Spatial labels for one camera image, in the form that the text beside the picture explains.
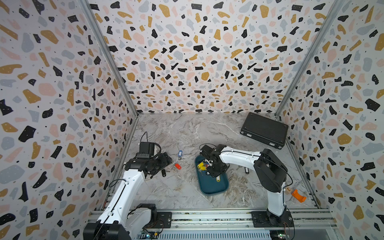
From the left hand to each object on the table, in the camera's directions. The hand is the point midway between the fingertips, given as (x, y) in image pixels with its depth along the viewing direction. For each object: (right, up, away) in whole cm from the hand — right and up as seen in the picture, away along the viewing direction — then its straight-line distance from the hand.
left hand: (168, 161), depth 81 cm
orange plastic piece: (+71, -20, 0) cm, 74 cm away
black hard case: (+65, +16, +23) cm, 71 cm away
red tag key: (+3, -6, +13) cm, 14 cm away
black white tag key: (-5, -9, +9) cm, 14 cm away
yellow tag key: (+18, -6, +10) cm, 21 cm away
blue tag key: (+3, 0, +17) cm, 17 cm away
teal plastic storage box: (+22, -14, +4) cm, 27 cm away
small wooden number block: (+65, -16, +1) cm, 67 cm away
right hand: (+26, -10, +9) cm, 29 cm away
